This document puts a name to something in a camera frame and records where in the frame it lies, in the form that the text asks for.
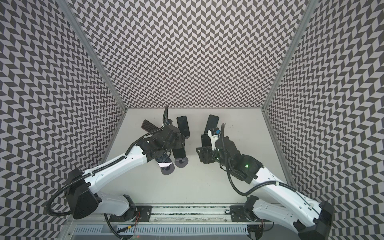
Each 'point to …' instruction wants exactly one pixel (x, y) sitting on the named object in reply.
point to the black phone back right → (212, 123)
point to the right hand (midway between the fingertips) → (205, 150)
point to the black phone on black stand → (206, 141)
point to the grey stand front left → (167, 170)
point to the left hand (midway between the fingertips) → (179, 140)
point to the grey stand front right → (181, 162)
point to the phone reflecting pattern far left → (148, 126)
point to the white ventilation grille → (163, 230)
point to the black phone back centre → (183, 125)
